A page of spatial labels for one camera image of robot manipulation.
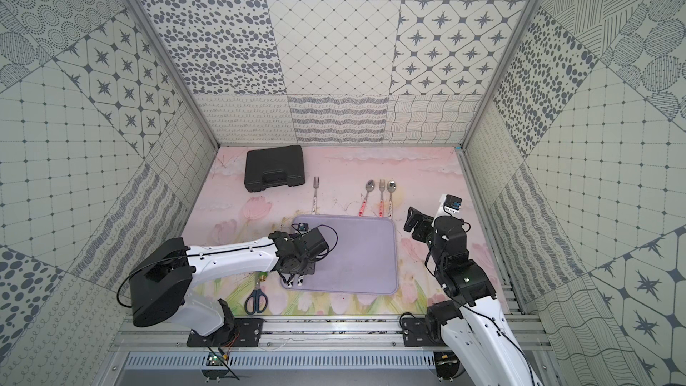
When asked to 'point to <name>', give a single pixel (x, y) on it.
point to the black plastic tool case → (274, 166)
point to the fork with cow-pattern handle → (290, 283)
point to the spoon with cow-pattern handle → (299, 282)
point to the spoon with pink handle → (370, 186)
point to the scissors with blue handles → (256, 301)
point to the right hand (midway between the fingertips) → (423, 216)
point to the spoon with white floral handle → (391, 187)
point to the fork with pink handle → (381, 206)
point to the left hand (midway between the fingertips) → (311, 261)
